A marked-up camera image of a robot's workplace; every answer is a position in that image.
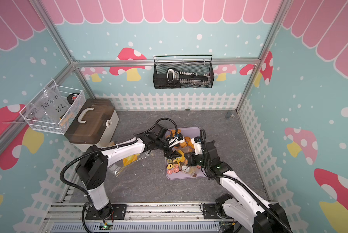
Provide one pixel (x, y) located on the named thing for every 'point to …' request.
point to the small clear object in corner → (229, 115)
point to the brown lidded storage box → (95, 124)
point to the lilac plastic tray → (184, 147)
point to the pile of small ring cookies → (172, 166)
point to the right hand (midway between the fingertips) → (184, 154)
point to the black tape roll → (71, 98)
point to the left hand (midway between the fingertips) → (178, 151)
